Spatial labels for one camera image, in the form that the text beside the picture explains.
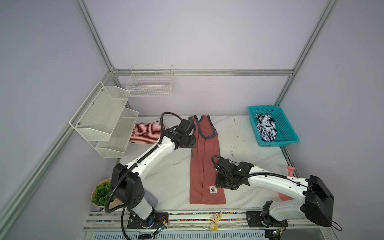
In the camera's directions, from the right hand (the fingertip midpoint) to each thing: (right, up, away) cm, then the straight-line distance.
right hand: (215, 184), depth 79 cm
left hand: (-14, +22, +4) cm, 27 cm away
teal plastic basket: (+53, +26, +25) cm, 65 cm away
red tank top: (-6, -4, +3) cm, 8 cm away
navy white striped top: (+43, +31, +32) cm, 62 cm away
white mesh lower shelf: (-53, +20, -2) cm, 57 cm away
